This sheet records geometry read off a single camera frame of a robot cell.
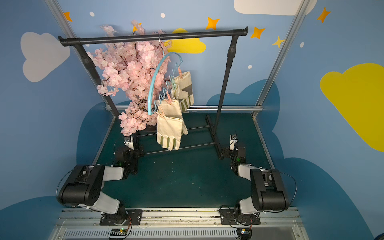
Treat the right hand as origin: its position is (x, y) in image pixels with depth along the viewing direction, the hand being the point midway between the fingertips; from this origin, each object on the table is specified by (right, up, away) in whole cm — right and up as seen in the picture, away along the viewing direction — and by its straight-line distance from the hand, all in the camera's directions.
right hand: (233, 143), depth 95 cm
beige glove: (-37, +10, -24) cm, 46 cm away
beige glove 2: (-36, +19, -21) cm, 46 cm away
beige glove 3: (-32, +32, -7) cm, 46 cm away
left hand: (-64, 0, -1) cm, 64 cm away
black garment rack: (-14, -4, +7) cm, 16 cm away
